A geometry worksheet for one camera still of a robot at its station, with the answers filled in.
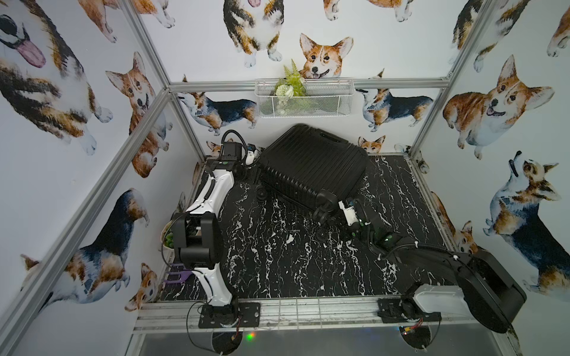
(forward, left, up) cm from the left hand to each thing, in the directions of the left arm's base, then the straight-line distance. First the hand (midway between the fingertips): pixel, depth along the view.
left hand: (255, 168), depth 92 cm
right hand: (-21, -31, -7) cm, 38 cm away
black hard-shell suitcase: (-4, -23, +3) cm, 24 cm away
